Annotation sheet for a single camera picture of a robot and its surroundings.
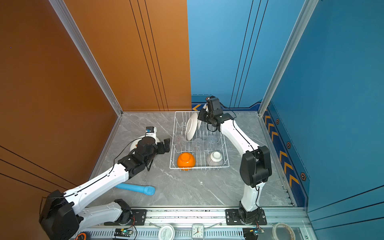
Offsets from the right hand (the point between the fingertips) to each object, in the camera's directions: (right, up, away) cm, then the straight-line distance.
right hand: (198, 113), depth 88 cm
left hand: (-19, -14, -7) cm, 25 cm away
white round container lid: (-14, -54, -24) cm, 60 cm away
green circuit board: (-37, -58, -17) cm, 71 cm away
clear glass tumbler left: (-12, -17, +3) cm, 21 cm away
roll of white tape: (+35, -58, -20) cm, 70 cm away
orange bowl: (-7, -27, -2) cm, 28 cm away
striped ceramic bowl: (+10, -27, -1) cm, 29 cm away
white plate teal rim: (-5, -7, +6) cm, 10 cm away
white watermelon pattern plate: (-44, -20, +12) cm, 49 cm away
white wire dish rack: (+10, -17, +10) cm, 22 cm away
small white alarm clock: (-1, -56, -20) cm, 59 cm away
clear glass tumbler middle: (0, -19, +5) cm, 20 cm away
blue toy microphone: (-26, -42, -10) cm, 50 cm away
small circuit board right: (+25, -59, -18) cm, 66 cm away
